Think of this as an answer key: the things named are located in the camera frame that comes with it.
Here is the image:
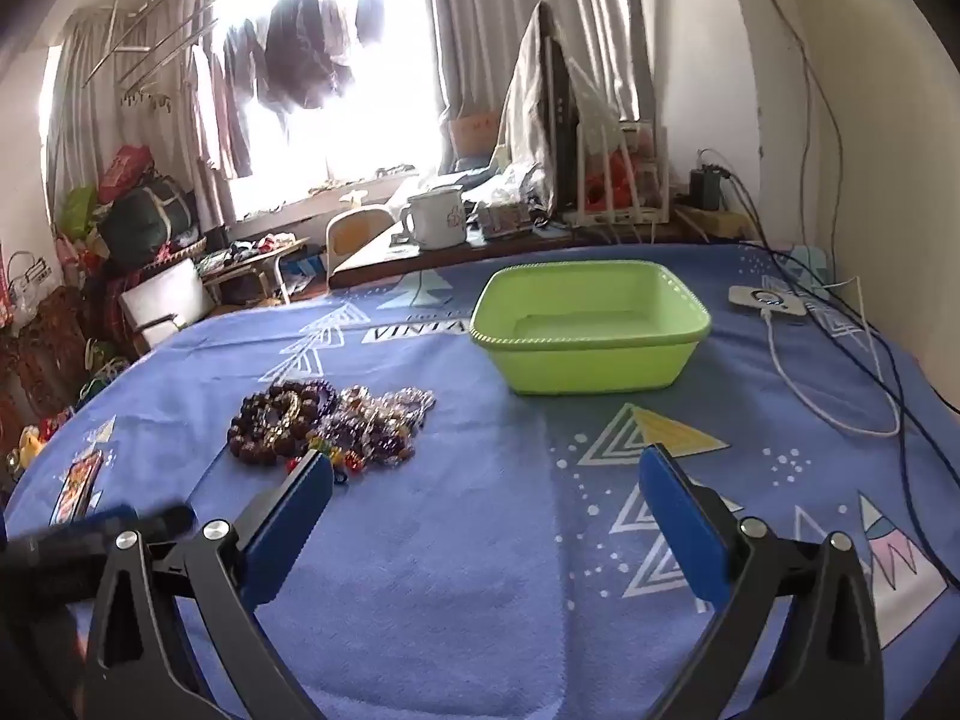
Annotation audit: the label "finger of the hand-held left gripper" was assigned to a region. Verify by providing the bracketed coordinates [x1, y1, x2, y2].
[0, 504, 197, 578]

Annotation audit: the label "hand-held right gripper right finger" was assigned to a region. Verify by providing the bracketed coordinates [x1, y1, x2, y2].
[637, 444, 886, 720]

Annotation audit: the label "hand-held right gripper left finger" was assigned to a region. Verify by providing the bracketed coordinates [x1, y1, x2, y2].
[75, 451, 335, 720]

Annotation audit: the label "pile of beaded jewelry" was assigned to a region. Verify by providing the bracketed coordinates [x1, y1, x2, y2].
[227, 381, 437, 482]

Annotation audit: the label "green plastic basin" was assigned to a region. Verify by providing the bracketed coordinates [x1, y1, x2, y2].
[469, 260, 712, 396]

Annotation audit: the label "printed card packet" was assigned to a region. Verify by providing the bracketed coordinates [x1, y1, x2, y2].
[49, 454, 106, 526]

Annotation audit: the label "white storage box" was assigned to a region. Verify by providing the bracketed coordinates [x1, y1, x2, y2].
[120, 262, 216, 340]

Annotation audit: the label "small low table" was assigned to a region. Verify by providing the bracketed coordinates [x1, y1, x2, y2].
[199, 236, 312, 306]

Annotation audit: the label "white chair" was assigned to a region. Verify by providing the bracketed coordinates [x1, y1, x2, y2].
[326, 206, 398, 286]

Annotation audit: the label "brown wooden desk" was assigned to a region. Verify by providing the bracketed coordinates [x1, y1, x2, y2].
[330, 202, 766, 290]

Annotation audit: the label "light blue cloth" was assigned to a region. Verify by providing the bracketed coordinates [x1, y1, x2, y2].
[786, 244, 835, 293]

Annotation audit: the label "dark green bag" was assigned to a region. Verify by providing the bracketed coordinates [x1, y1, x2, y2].
[97, 176, 200, 267]

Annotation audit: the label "white enamel mug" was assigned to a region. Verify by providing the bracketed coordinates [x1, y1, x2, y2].
[397, 187, 467, 250]

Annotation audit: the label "black power adapter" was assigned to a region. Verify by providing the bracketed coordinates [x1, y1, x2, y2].
[690, 165, 732, 211]

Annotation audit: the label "white slatted rack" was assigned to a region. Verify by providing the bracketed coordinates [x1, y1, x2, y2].
[562, 120, 672, 227]

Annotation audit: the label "red bag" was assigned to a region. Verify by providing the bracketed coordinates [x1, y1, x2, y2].
[97, 146, 156, 203]

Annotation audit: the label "black flat panel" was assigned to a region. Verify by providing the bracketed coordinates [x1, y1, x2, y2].
[544, 15, 584, 215]

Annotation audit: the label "orange cardboard box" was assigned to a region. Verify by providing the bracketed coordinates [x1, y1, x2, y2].
[450, 112, 501, 160]

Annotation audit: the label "white draped cloth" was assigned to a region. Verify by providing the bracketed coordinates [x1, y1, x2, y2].
[495, 1, 560, 188]

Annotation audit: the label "hanging dark clothes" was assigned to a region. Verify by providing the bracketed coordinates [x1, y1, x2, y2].
[187, 0, 387, 181]

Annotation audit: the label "metal drying rack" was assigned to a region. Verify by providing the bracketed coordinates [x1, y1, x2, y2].
[81, 0, 226, 91]

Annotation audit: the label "grey curtain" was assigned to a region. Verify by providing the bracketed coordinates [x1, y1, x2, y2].
[420, 0, 655, 173]

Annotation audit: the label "white charging cable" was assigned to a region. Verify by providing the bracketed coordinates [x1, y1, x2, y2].
[761, 311, 901, 437]

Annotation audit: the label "black cable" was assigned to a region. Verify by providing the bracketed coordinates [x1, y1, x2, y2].
[739, 165, 960, 586]

